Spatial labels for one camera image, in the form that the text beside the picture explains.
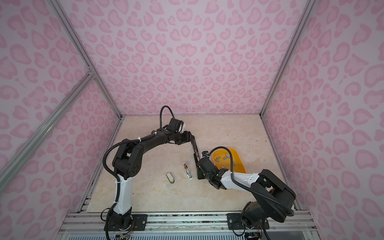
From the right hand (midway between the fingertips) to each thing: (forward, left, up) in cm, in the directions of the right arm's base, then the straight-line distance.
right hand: (199, 168), depth 88 cm
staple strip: (+11, -18, -3) cm, 21 cm away
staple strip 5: (+5, -21, -3) cm, 22 cm away
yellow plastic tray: (+9, -14, -3) cm, 17 cm away
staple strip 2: (+9, -12, -2) cm, 15 cm away
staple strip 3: (+7, -11, -3) cm, 13 cm away
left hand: (+20, +5, +4) cm, 21 cm away
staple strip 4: (+3, -15, -3) cm, 15 cm away
